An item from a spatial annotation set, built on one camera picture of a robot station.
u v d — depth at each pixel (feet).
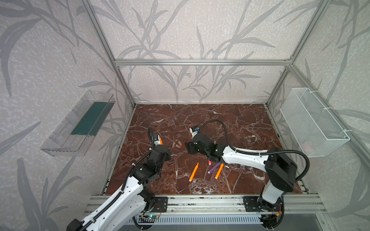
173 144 3.15
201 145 2.07
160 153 1.87
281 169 1.47
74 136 2.08
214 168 2.83
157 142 2.26
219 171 2.77
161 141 2.27
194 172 2.77
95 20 2.47
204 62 6.17
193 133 2.42
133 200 1.96
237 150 1.80
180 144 3.15
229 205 2.47
